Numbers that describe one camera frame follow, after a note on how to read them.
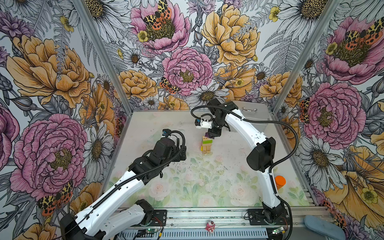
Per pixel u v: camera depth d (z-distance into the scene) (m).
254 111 1.00
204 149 0.96
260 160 0.55
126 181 0.45
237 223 0.73
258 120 0.59
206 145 0.97
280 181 0.76
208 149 0.97
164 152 0.54
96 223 0.40
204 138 0.92
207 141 0.94
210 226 0.69
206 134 0.89
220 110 0.64
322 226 0.70
